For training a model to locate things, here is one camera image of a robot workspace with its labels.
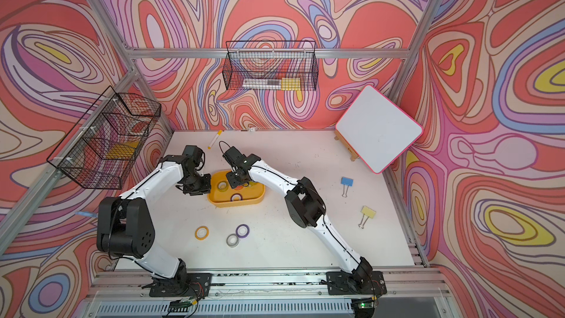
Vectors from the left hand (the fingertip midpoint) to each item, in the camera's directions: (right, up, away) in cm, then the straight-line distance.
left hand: (209, 190), depth 89 cm
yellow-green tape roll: (+3, +1, +7) cm, 8 cm away
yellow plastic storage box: (+3, -3, +7) cm, 8 cm away
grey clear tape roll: (+11, -18, -6) cm, 22 cm away
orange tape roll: (-1, -18, -5) cm, 18 cm away
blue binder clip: (+61, +2, +11) cm, 62 cm away
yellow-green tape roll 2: (+20, +5, -16) cm, 26 cm away
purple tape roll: (+10, -3, +6) cm, 12 cm away
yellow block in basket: (-23, +16, -17) cm, 33 cm away
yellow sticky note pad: (+66, -9, +1) cm, 67 cm away
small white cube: (+13, +29, +30) cm, 43 cm away
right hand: (+11, +2, +7) cm, 13 cm away
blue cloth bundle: (-28, -3, -24) cm, 37 cm away
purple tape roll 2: (+16, -16, -4) cm, 23 cm away
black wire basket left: (-31, +16, -17) cm, 39 cm away
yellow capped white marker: (-5, +26, +30) cm, 40 cm away
